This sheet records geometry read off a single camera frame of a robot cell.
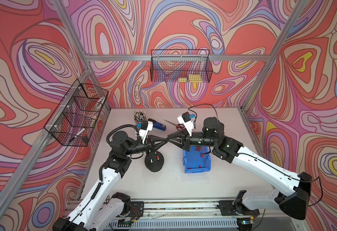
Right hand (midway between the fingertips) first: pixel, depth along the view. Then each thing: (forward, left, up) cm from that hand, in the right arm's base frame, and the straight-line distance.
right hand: (168, 142), depth 61 cm
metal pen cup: (+30, +19, -14) cm, 38 cm away
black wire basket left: (+16, +50, -3) cm, 53 cm away
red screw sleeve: (+4, +7, -21) cm, 22 cm away
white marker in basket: (+9, +47, -6) cm, 48 cm away
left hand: (0, +1, -1) cm, 1 cm away
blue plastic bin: (+7, -18, -33) cm, 39 cm away
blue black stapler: (+34, +9, -29) cm, 45 cm away
